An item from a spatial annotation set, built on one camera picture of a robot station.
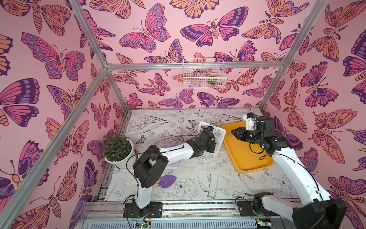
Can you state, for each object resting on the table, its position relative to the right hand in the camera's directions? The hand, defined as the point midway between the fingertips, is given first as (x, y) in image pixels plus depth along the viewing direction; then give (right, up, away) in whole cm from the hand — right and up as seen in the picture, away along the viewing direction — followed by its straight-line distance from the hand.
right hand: (234, 130), depth 77 cm
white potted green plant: (-63, -11, 0) cm, 64 cm away
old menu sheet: (-39, -10, +22) cm, 46 cm away
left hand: (-8, -9, +11) cm, 16 cm away
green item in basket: (-10, +32, +15) cm, 36 cm away
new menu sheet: (-7, -2, +7) cm, 10 cm away
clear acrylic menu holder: (-6, -4, +8) cm, 11 cm away
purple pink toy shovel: (-38, -31, +6) cm, 49 cm away
